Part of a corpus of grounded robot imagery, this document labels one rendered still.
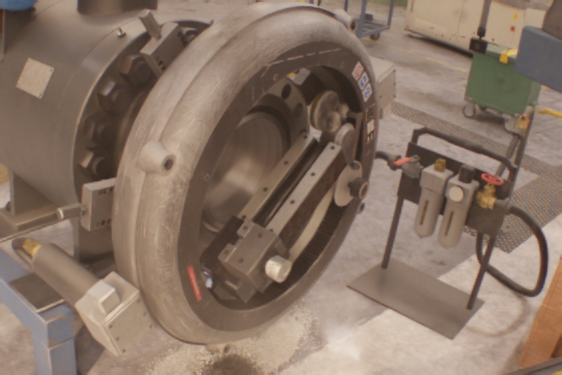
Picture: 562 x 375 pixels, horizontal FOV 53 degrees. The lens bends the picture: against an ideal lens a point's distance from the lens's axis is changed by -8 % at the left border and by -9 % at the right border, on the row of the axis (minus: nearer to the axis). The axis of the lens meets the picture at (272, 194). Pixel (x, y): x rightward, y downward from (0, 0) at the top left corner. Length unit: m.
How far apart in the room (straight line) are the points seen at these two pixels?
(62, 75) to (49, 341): 0.61
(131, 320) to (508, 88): 3.71
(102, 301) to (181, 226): 0.19
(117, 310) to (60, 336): 0.42
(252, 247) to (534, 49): 0.65
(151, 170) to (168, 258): 0.16
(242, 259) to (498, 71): 3.51
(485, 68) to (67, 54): 3.50
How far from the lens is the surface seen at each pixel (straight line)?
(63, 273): 1.19
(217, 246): 1.24
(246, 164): 1.47
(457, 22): 7.56
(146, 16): 1.01
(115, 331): 1.08
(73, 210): 1.03
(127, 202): 1.01
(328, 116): 1.36
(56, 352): 1.49
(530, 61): 0.74
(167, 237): 1.01
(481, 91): 4.50
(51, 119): 1.36
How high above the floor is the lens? 1.12
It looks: 25 degrees down
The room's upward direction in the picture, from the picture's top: 8 degrees clockwise
